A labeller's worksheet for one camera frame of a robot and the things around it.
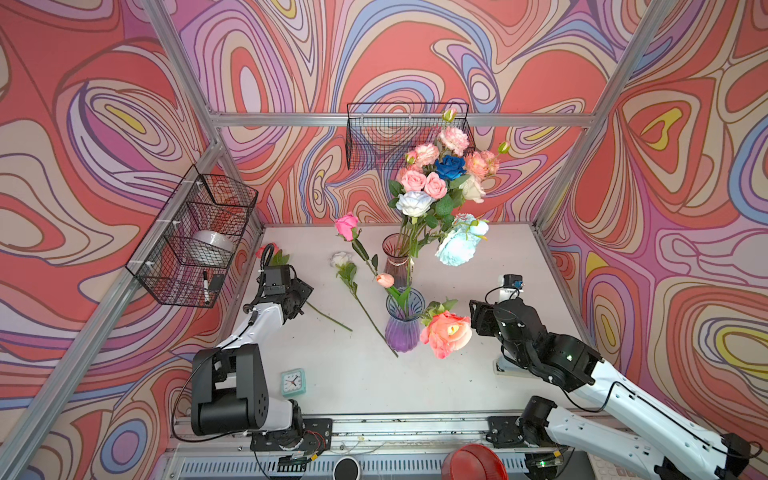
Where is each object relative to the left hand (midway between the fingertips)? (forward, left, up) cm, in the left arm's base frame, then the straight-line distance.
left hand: (308, 286), depth 92 cm
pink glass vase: (+8, -28, +8) cm, 30 cm away
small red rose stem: (+16, +15, -6) cm, 23 cm away
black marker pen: (-11, +19, +17) cm, 28 cm away
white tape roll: (-3, +18, +24) cm, 30 cm away
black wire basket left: (-6, +24, +22) cm, 33 cm away
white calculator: (-46, -75, -6) cm, 88 cm away
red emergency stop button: (-45, -45, -8) cm, 64 cm away
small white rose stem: (+12, -10, -6) cm, 17 cm away
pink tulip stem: (-12, -25, +21) cm, 35 cm away
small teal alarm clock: (-27, +1, -7) cm, 28 cm away
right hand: (-15, -49, +12) cm, 52 cm away
